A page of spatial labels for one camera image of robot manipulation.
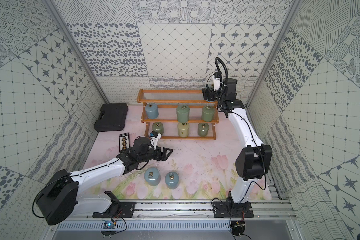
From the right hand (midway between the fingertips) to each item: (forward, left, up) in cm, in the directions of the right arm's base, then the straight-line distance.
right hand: (210, 89), depth 84 cm
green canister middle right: (-8, +1, -11) cm, 14 cm away
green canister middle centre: (-8, +16, -11) cm, 21 cm away
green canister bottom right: (-10, +3, -24) cm, 27 cm away
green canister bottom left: (-10, +32, -23) cm, 41 cm away
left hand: (-29, +22, -20) cm, 42 cm away
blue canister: (-7, +35, -10) cm, 37 cm away
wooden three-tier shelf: (-5, +25, -3) cm, 25 cm away
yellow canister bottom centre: (-11, +16, -24) cm, 31 cm away
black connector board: (-17, +56, -31) cm, 66 cm away
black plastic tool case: (+2, +68, -27) cm, 74 cm away
